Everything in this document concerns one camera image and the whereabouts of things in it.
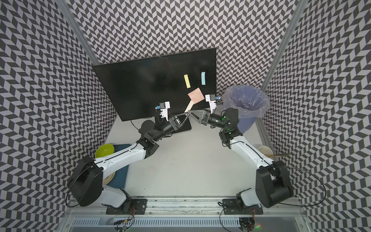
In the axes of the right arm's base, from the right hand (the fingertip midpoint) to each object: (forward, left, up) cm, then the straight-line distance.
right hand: (189, 114), depth 67 cm
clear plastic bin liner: (+26, -40, -16) cm, 50 cm away
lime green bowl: (-1, +57, -34) cm, 66 cm away
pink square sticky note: (+17, -4, -4) cm, 18 cm away
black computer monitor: (+41, +44, -18) cm, 63 cm away
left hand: (-1, -1, +1) cm, 1 cm away
